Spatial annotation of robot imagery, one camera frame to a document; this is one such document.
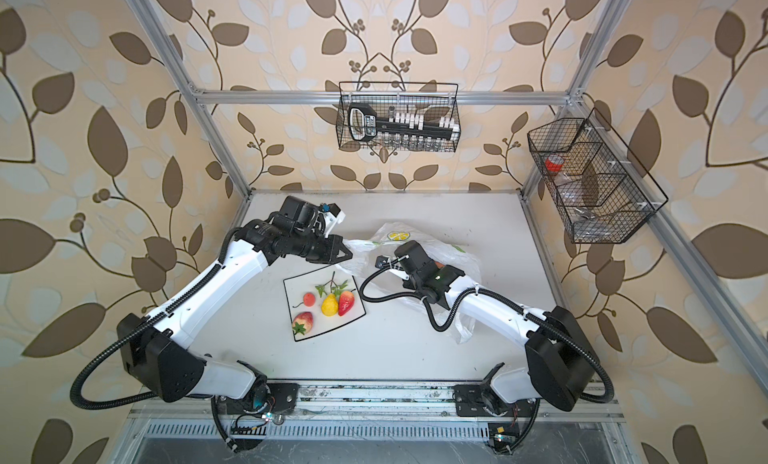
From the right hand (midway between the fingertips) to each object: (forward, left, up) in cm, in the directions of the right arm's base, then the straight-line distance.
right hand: (418, 259), depth 85 cm
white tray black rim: (0, +38, -13) cm, 40 cm away
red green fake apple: (-14, +33, -9) cm, 37 cm away
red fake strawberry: (-8, +22, -10) cm, 25 cm away
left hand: (-4, +17, +10) cm, 20 cm away
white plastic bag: (-2, +16, +4) cm, 17 cm away
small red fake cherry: (-6, +33, -11) cm, 35 cm away
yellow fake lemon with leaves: (-8, +26, -9) cm, 28 cm away
